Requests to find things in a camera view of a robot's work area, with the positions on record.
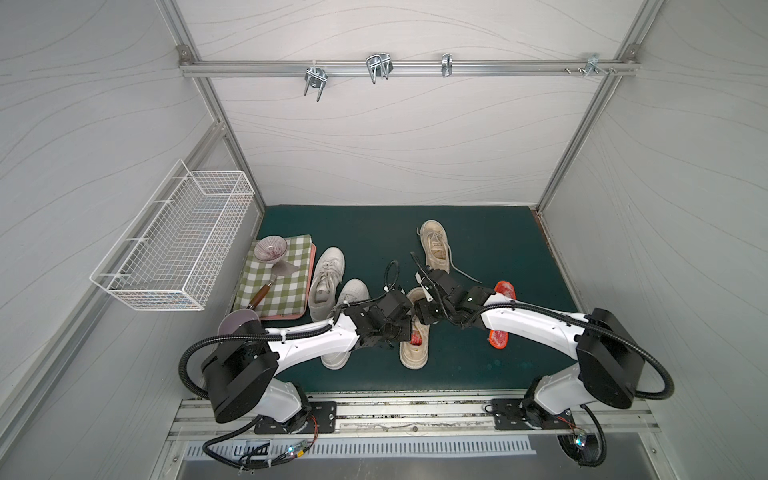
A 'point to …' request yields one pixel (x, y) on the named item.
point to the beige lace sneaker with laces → (434, 239)
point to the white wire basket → (168, 256)
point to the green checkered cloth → (290, 291)
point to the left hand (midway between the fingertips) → (413, 331)
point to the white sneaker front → (354, 291)
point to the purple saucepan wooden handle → (230, 323)
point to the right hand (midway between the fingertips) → (420, 305)
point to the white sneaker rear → (327, 275)
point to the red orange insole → (499, 339)
